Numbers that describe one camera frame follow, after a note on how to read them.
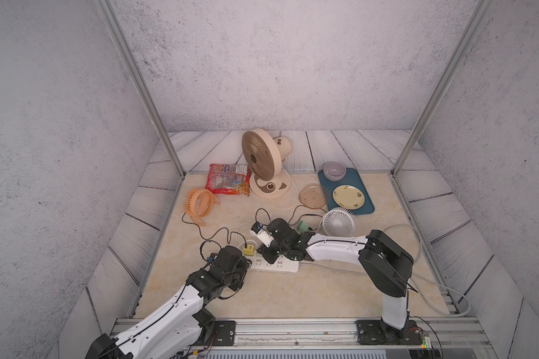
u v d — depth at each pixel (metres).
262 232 0.77
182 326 0.59
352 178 1.19
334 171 1.18
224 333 0.73
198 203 0.98
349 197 1.12
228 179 1.11
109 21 0.72
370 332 0.73
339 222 0.89
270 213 1.05
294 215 1.04
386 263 0.49
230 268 0.65
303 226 0.99
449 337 0.73
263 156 0.93
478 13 0.71
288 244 0.69
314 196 1.10
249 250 0.87
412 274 0.52
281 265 0.87
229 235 0.99
